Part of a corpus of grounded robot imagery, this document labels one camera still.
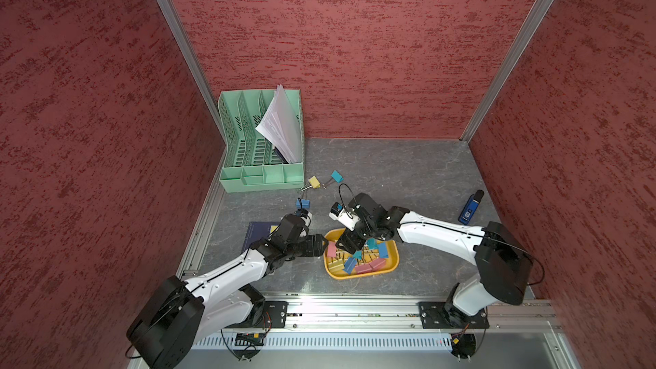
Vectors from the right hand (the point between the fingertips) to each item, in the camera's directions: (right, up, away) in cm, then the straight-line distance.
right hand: (345, 239), depth 83 cm
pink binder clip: (-5, -3, 0) cm, 6 cm away
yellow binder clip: (-3, -8, -2) cm, 9 cm away
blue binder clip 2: (-16, +9, +15) cm, 24 cm away
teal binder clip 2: (+9, -2, +3) cm, 10 cm away
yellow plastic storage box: (+15, -8, 0) cm, 17 cm away
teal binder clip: (+4, -5, +1) cm, 7 cm away
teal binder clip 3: (-3, +20, +23) cm, 31 cm away
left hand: (-9, -3, +1) cm, 10 cm away
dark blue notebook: (-33, 0, +9) cm, 34 cm away
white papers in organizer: (-24, +39, +12) cm, 47 cm away
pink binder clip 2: (+11, -8, -2) cm, 13 cm away
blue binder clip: (+1, -8, -2) cm, 8 cm away
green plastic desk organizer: (-30, +34, +7) cm, 46 cm away
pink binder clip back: (+6, -10, 0) cm, 11 cm away
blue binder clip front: (+13, -6, +5) cm, 15 cm away
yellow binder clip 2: (-12, +17, +20) cm, 29 cm away
